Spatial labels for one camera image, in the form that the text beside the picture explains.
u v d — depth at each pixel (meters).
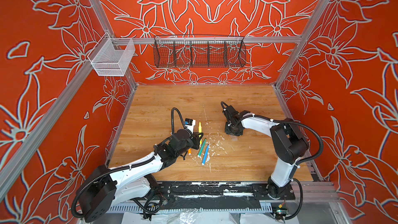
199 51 0.98
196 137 0.69
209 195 0.73
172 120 0.59
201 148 0.87
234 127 0.78
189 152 0.85
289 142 0.48
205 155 0.83
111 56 0.93
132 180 0.48
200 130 0.78
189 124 0.70
